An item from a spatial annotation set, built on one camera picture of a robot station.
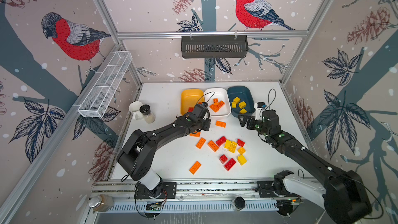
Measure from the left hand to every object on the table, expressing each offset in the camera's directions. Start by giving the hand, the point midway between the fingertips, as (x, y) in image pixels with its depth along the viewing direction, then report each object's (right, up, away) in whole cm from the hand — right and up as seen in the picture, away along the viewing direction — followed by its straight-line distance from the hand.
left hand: (208, 122), depth 87 cm
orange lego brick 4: (+9, -3, +11) cm, 14 cm away
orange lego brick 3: (+3, -14, +1) cm, 14 cm away
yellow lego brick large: (+13, -14, 0) cm, 19 cm away
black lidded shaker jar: (-38, +6, +5) cm, 39 cm away
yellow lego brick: (+21, +12, +20) cm, 31 cm away
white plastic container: (+10, +16, +21) cm, 29 cm away
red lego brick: (+19, -12, +1) cm, 22 cm away
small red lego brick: (+8, -18, -7) cm, 21 cm away
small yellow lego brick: (+19, -16, -1) cm, 25 cm away
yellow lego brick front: (+18, -20, -5) cm, 27 cm away
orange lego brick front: (-7, -23, -7) cm, 25 cm away
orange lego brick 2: (-4, -13, +1) cm, 13 cm away
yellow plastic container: (-13, +13, +26) cm, 32 cm away
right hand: (+20, +3, -3) cm, 20 cm away
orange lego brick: (+6, +9, +17) cm, 21 cm away
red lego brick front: (+11, -22, -6) cm, 26 cm away
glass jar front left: (-45, -30, -24) cm, 59 cm away
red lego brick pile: (+7, -11, +1) cm, 14 cm away
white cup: (-46, +8, +8) cm, 47 cm away
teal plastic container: (+28, +17, +26) cm, 41 cm away
